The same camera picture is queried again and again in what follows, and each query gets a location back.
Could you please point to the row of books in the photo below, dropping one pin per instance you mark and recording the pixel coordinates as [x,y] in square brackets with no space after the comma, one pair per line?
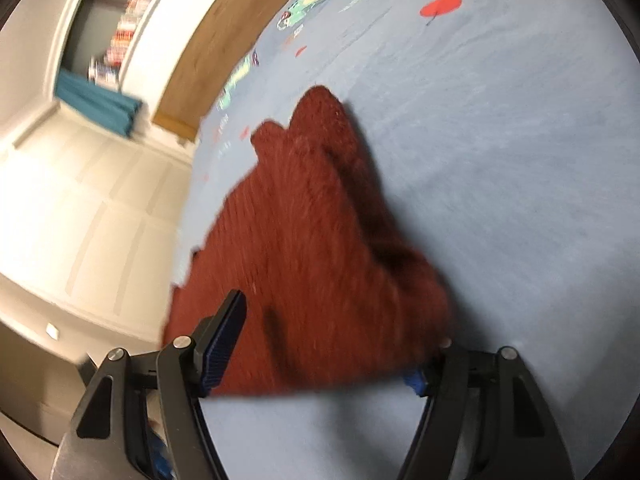
[130,25]

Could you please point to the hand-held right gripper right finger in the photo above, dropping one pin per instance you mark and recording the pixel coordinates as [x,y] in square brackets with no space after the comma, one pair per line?
[417,382]

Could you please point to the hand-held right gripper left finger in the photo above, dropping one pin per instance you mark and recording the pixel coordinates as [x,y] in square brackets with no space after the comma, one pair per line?
[225,340]

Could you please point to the dark red knit sweater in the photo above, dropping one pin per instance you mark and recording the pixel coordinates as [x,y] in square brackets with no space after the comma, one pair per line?
[300,260]

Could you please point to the blue printed bedsheet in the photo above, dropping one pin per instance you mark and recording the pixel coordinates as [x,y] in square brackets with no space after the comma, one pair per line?
[500,185]

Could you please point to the wooden bed headboard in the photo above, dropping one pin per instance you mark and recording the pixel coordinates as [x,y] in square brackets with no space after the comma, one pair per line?
[215,60]

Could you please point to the white wardrobe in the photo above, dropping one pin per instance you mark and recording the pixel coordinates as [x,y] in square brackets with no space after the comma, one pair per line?
[75,220]

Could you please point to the teal curtain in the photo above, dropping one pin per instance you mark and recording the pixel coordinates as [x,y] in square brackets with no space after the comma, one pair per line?
[97,102]

